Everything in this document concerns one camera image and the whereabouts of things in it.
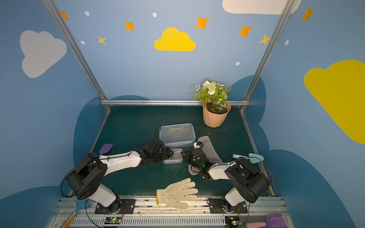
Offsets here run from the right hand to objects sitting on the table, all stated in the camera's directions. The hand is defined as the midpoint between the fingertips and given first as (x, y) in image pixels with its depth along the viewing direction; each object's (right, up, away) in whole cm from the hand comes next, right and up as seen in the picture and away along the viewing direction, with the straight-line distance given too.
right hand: (182, 152), depth 89 cm
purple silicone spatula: (-53, +1, +6) cm, 53 cm away
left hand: (-6, -2, -1) cm, 6 cm away
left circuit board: (-35, -31, -18) cm, 50 cm away
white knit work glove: (-5, -22, -11) cm, 25 cm away
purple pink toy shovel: (+47, -30, -19) cm, 59 cm away
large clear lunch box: (-3, +10, +11) cm, 15 cm away
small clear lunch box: (-4, -3, -2) cm, 6 cm away
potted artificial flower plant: (+23, +32, +10) cm, 41 cm away
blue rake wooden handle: (-53, -23, -17) cm, 60 cm away
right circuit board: (+26, -32, -18) cm, 44 cm away
